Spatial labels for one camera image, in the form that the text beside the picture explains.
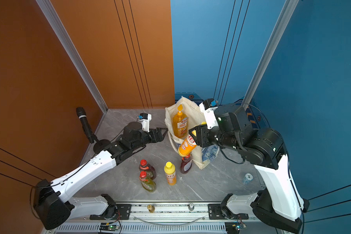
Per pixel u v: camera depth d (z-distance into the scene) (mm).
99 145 965
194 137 493
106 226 720
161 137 657
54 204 380
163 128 665
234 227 696
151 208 714
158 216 729
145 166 722
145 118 656
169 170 676
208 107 430
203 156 777
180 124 913
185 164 773
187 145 559
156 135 659
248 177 790
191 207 726
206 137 439
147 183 713
